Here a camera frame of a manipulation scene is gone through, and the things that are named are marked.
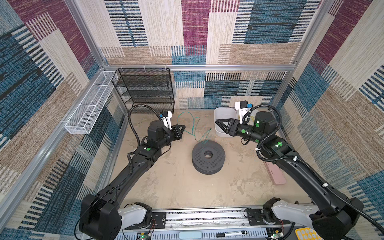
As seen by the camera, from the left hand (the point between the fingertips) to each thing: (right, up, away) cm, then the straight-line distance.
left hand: (186, 124), depth 75 cm
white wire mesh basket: (-47, +2, -5) cm, 47 cm away
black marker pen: (+23, -50, -5) cm, 55 cm away
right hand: (+14, 0, -9) cm, 17 cm away
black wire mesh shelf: (-30, +26, +33) cm, 52 cm away
